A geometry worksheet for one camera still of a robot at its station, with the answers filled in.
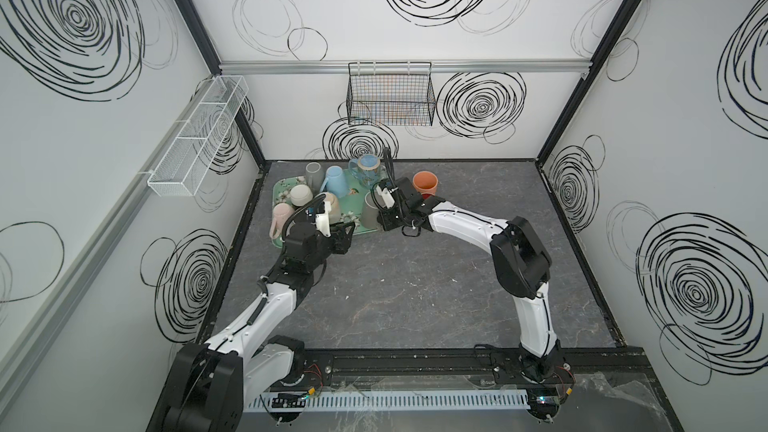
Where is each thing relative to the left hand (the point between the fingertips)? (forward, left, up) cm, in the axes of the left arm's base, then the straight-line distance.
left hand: (351, 223), depth 82 cm
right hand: (+7, -6, -7) cm, 12 cm away
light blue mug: (+22, +10, -9) cm, 26 cm away
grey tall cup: (+24, +17, -6) cm, 30 cm away
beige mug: (+11, +8, -9) cm, 17 cm away
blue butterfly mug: (+26, -2, -6) cm, 27 cm away
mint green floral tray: (+16, +4, -15) cm, 22 cm away
